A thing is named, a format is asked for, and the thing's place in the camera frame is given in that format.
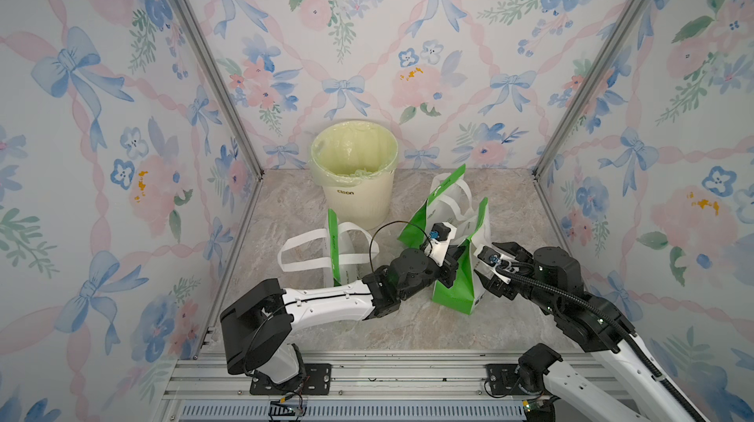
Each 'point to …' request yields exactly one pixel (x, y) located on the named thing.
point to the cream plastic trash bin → (367, 202)
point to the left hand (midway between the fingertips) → (467, 248)
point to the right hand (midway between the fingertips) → (492, 252)
